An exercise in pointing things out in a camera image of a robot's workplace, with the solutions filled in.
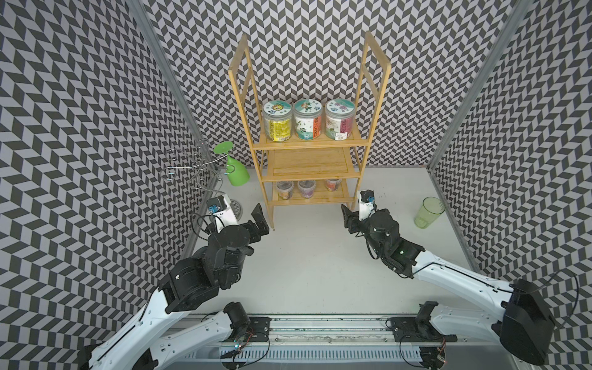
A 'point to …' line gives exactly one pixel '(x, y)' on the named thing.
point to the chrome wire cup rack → (206, 168)
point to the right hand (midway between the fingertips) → (350, 207)
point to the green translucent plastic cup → (432, 208)
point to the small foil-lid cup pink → (332, 184)
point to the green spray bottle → (237, 173)
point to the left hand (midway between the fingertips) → (245, 213)
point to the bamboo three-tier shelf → (312, 171)
